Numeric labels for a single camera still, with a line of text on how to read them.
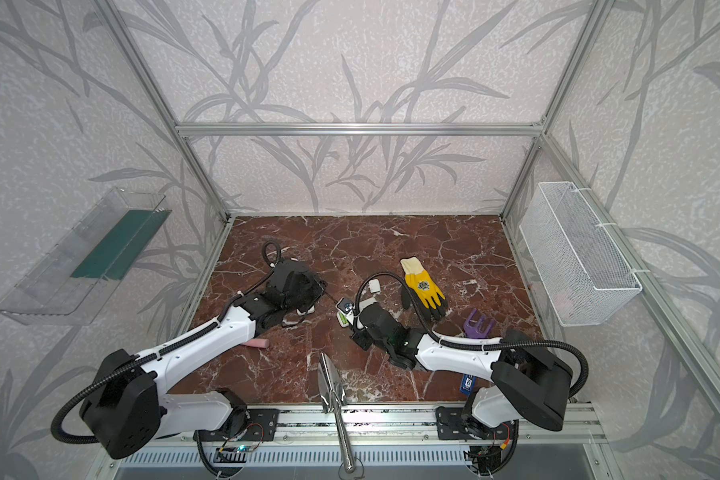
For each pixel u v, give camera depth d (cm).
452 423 74
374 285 103
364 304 70
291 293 64
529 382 43
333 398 77
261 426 72
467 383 77
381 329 62
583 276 61
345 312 70
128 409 40
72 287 65
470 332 89
